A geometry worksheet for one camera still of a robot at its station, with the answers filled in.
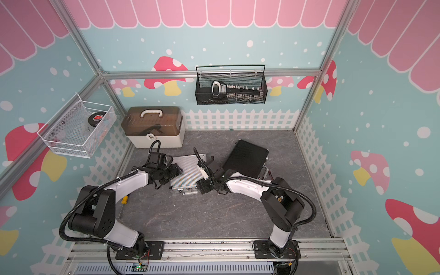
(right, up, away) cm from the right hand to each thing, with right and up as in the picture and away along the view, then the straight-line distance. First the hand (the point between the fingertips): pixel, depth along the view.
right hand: (202, 183), depth 87 cm
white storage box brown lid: (-30, +34, +10) cm, 46 cm away
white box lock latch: (-32, +25, +13) cm, 42 cm away
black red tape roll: (-48, +32, -8) cm, 59 cm away
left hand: (-14, +3, +6) cm, 15 cm away
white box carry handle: (-32, +40, +15) cm, 54 cm away
